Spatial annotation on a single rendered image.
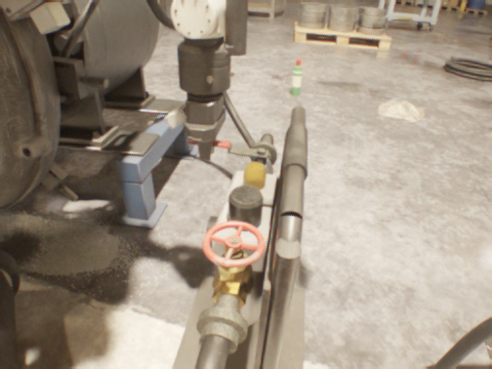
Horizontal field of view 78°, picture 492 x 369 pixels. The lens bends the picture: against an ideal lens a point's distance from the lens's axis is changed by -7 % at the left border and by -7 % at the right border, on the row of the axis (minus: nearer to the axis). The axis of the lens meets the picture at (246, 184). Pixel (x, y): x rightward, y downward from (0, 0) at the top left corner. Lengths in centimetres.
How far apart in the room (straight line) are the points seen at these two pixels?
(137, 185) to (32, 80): 52
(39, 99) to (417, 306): 106
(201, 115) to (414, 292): 82
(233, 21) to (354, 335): 78
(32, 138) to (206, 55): 40
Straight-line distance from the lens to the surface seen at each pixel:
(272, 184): 55
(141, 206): 116
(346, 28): 461
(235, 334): 38
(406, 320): 102
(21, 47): 70
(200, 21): 50
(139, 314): 95
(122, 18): 118
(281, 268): 32
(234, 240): 38
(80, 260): 113
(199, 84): 54
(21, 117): 72
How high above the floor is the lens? 77
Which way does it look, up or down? 35 degrees down
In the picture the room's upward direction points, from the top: 3 degrees clockwise
